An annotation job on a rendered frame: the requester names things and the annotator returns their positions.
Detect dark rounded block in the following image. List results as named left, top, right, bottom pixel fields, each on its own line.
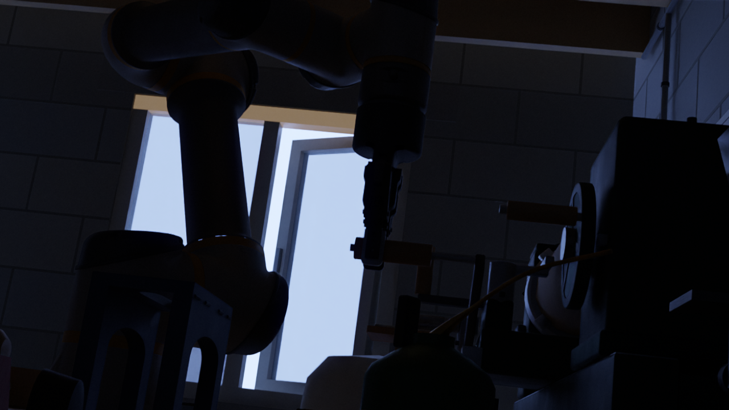
left=25, top=369, right=85, bottom=410

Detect orange handwheel handle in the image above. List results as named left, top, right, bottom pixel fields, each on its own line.
left=499, top=201, right=583, bottom=226

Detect dark lathe headstock body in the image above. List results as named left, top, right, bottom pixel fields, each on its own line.
left=515, top=117, right=729, bottom=410

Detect white round container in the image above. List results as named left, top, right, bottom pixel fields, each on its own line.
left=300, top=355, right=383, bottom=410

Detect dark slotted stand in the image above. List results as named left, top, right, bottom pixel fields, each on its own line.
left=54, top=230, right=234, bottom=410

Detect grey lathe chuck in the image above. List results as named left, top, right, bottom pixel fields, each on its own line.
left=523, top=244, right=571, bottom=338

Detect white framed window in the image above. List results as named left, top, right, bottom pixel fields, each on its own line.
left=124, top=110, right=412, bottom=395

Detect dark banjo with tool rest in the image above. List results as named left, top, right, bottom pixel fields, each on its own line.
left=393, top=253, right=533, bottom=371

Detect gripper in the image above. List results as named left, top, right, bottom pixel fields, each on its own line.
left=362, top=161, right=403, bottom=224

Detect yellow cable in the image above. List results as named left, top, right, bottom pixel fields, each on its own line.
left=429, top=249, right=613, bottom=335

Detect grey wall pipe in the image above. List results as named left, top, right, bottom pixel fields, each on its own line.
left=660, top=10, right=674, bottom=120

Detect dark round handwheel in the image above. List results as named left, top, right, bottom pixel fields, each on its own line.
left=559, top=182, right=597, bottom=310

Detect dark round bottle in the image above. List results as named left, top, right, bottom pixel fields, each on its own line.
left=361, top=335, right=498, bottom=410

